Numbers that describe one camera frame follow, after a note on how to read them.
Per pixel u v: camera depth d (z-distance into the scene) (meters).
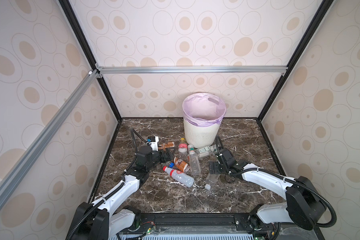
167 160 0.73
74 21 0.71
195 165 0.92
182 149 0.98
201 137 0.90
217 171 0.78
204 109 0.98
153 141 0.74
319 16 0.70
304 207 0.42
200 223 0.75
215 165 0.78
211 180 0.85
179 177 0.85
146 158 0.62
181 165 0.89
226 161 0.67
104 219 0.39
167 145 0.97
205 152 0.95
